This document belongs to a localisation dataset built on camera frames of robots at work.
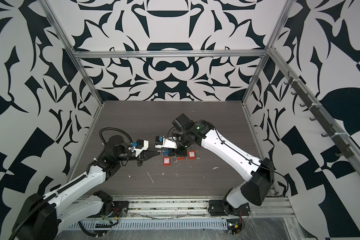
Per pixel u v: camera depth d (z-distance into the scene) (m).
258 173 0.41
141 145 0.60
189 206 0.76
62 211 0.44
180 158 0.91
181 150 0.64
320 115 0.55
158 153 0.69
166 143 0.61
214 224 0.71
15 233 0.36
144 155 0.65
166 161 0.88
